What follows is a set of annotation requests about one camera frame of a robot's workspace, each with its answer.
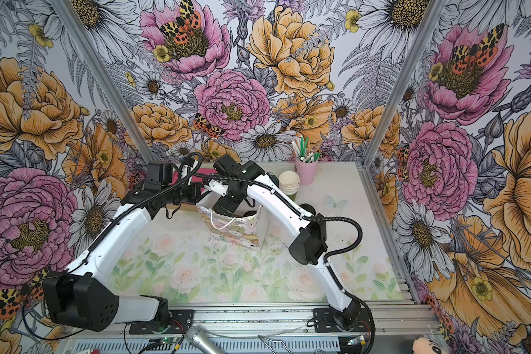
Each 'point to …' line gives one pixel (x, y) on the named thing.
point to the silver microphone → (202, 341)
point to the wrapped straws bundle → (302, 150)
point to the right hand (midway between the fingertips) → (231, 208)
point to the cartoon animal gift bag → (251, 228)
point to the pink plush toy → (431, 344)
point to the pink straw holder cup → (307, 171)
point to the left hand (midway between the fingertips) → (210, 196)
